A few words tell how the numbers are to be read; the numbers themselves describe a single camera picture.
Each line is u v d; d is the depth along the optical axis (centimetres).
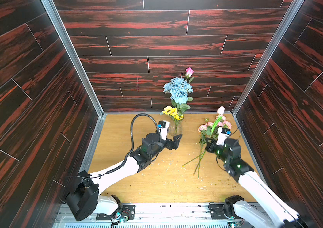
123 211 73
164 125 63
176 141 66
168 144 66
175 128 102
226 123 107
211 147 69
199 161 93
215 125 75
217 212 73
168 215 74
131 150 63
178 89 84
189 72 89
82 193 44
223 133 68
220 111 74
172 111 90
